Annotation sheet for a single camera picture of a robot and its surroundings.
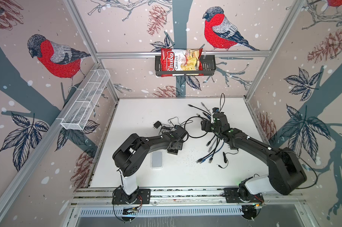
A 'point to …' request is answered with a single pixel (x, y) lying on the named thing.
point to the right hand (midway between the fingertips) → (204, 124)
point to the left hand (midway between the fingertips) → (177, 143)
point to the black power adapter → (157, 124)
